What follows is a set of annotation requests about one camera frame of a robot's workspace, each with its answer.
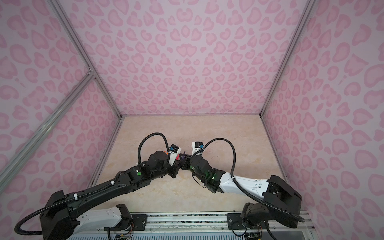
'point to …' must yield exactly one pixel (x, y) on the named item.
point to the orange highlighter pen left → (165, 152)
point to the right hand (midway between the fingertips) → (178, 155)
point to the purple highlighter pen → (183, 156)
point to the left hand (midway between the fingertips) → (183, 160)
